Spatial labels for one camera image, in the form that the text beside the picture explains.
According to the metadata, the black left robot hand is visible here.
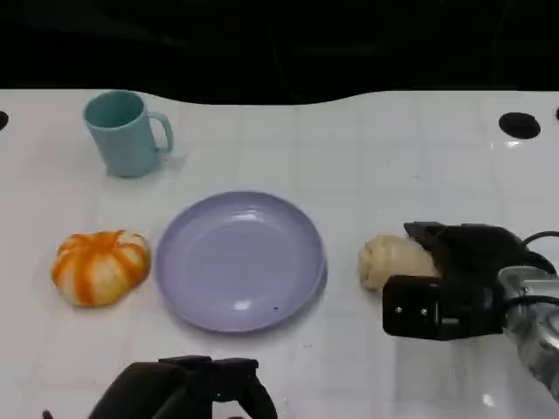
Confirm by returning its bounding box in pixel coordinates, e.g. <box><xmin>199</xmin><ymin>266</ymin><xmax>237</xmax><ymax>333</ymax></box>
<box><xmin>86</xmin><ymin>355</ymin><xmax>280</xmax><ymax>419</ymax></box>

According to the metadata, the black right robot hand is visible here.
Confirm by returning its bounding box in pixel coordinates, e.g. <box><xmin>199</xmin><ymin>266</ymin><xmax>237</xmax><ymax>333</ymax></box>
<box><xmin>404</xmin><ymin>221</ymin><xmax>558</xmax><ymax>287</ymax></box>

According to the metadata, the beige towel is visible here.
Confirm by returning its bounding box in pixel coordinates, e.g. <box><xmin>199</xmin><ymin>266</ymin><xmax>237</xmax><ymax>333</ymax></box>
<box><xmin>358</xmin><ymin>234</ymin><xmax>442</xmax><ymax>294</ymax></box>

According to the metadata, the orange white toy bread roll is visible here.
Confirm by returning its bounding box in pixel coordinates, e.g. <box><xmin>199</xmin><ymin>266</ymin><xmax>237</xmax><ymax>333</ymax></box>
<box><xmin>51</xmin><ymin>230</ymin><xmax>152</xmax><ymax>308</ymax></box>

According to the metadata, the lilac plate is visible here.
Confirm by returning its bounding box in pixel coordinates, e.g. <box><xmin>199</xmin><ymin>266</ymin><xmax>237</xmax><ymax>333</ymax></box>
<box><xmin>155</xmin><ymin>190</ymin><xmax>328</xmax><ymax>335</ymax></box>

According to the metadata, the pale green mug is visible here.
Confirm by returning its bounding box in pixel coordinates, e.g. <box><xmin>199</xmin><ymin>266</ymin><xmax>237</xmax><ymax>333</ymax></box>
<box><xmin>82</xmin><ymin>90</ymin><xmax>175</xmax><ymax>179</ymax></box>

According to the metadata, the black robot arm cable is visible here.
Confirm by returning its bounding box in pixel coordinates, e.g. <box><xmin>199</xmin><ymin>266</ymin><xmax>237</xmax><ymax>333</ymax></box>
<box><xmin>501</xmin><ymin>294</ymin><xmax>559</xmax><ymax>312</ymax></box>
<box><xmin>521</xmin><ymin>230</ymin><xmax>559</xmax><ymax>263</ymax></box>

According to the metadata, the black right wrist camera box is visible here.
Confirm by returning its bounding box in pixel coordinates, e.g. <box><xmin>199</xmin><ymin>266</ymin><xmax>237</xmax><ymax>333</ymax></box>
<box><xmin>382</xmin><ymin>274</ymin><xmax>507</xmax><ymax>340</ymax></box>

